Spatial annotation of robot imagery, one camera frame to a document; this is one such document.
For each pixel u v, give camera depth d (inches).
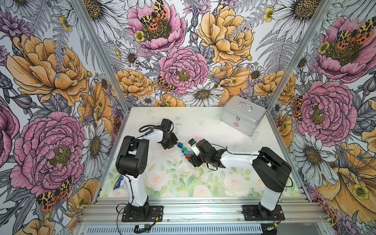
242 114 38.9
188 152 37.1
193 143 31.9
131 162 20.2
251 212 29.2
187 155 36.1
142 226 27.8
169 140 33.7
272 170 19.0
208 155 27.7
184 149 37.7
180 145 38.7
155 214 29.0
